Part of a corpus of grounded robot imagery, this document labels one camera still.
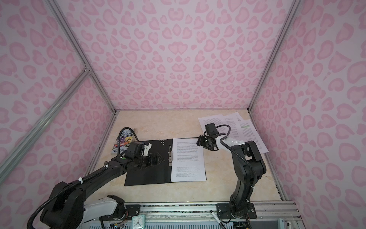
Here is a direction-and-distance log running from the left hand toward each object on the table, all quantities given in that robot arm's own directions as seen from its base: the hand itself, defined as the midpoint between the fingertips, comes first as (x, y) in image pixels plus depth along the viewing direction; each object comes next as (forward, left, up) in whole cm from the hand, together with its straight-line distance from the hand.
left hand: (159, 159), depth 84 cm
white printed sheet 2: (+35, -53, -9) cm, 64 cm away
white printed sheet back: (+35, -42, -9) cm, 56 cm away
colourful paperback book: (+18, +27, -7) cm, 34 cm away
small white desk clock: (-30, +7, -5) cm, 31 cm away
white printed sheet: (0, -17, -8) cm, 19 cm away
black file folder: (-7, +1, -6) cm, 9 cm away
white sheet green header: (+21, -63, -8) cm, 66 cm away
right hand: (+13, -26, -4) cm, 29 cm away
